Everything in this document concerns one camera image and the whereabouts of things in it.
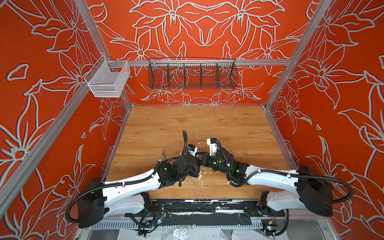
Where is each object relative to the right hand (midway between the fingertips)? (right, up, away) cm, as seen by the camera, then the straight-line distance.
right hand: (189, 156), depth 73 cm
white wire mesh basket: (-53, +45, +20) cm, 72 cm away
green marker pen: (-16, -5, +19) cm, 26 cm away
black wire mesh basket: (-1, +50, +27) cm, 57 cm away
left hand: (+6, -5, +2) cm, 8 cm away
